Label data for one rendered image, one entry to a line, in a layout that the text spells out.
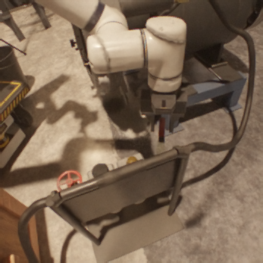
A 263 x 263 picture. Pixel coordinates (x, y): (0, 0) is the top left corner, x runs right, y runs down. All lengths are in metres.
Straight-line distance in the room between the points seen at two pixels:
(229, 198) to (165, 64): 0.82
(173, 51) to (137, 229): 0.79
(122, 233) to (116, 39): 0.82
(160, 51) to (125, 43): 0.07
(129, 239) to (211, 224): 0.39
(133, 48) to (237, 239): 0.92
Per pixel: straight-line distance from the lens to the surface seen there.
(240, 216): 1.11
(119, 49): 0.44
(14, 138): 1.36
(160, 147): 0.63
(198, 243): 1.02
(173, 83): 0.50
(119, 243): 1.00
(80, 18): 0.55
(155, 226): 1.00
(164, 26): 0.44
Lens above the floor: 0.98
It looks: 50 degrees down
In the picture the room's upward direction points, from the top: 7 degrees counter-clockwise
